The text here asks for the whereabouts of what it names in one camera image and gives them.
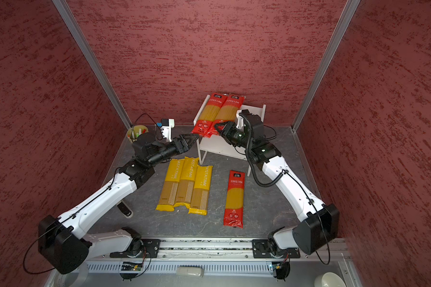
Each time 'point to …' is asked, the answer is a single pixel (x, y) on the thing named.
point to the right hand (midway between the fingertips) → (213, 131)
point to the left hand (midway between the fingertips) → (195, 141)
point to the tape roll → (76, 278)
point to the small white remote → (191, 271)
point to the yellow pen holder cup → (136, 130)
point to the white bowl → (329, 279)
